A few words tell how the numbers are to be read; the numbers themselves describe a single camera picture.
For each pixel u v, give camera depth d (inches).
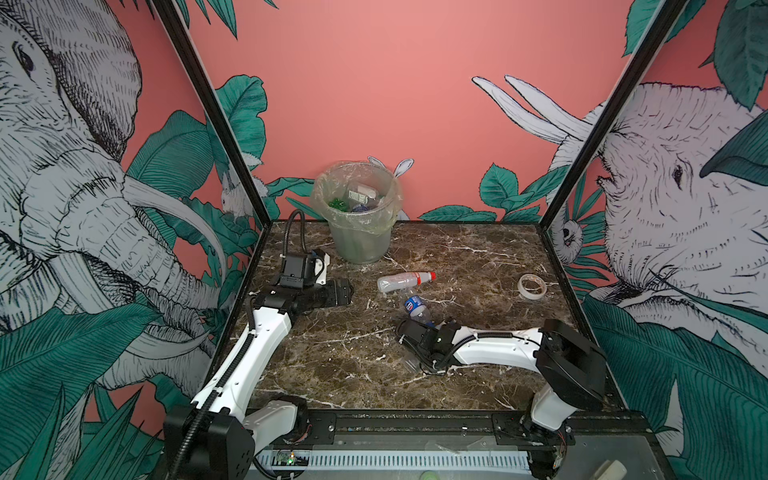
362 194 39.9
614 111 33.8
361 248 40.9
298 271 23.5
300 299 22.1
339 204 38.8
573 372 17.6
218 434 14.7
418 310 36.7
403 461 27.6
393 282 37.8
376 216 34.5
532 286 40.4
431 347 24.9
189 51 29.4
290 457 27.6
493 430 29.3
